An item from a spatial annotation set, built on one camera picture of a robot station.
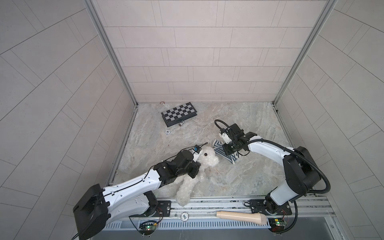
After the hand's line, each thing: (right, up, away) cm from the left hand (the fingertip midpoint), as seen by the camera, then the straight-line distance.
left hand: (203, 164), depth 77 cm
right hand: (+12, +5, +11) cm, 17 cm away
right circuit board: (+33, -25, -9) cm, 42 cm away
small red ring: (-33, +36, +42) cm, 65 cm away
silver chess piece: (-16, +19, +25) cm, 35 cm away
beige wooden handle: (+25, -20, -12) cm, 34 cm away
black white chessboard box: (-17, +26, +28) cm, 42 cm away
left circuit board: (-25, -24, -12) cm, 37 cm away
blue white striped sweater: (+8, +7, 0) cm, 11 cm away
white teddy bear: (+2, +4, -4) cm, 6 cm away
